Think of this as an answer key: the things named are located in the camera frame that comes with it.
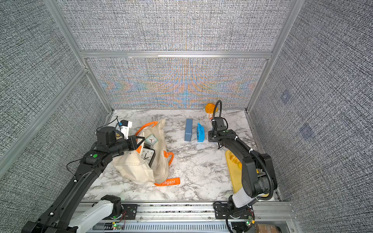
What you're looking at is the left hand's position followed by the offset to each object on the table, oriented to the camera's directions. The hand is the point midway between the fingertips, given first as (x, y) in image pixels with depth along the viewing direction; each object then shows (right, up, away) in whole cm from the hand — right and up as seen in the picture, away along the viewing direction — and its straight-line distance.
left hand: (147, 137), depth 73 cm
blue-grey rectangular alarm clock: (+22, +3, +34) cm, 40 cm away
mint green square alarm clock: (-4, -5, +25) cm, 25 cm away
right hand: (+38, +2, +19) cm, 42 cm away
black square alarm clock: (-4, -13, +17) cm, 22 cm away
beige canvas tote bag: (-8, -14, 0) cm, 16 cm away
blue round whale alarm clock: (+29, +1, +19) cm, 35 cm away
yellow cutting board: (+50, -20, +16) cm, 56 cm away
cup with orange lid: (+37, +18, +34) cm, 54 cm away
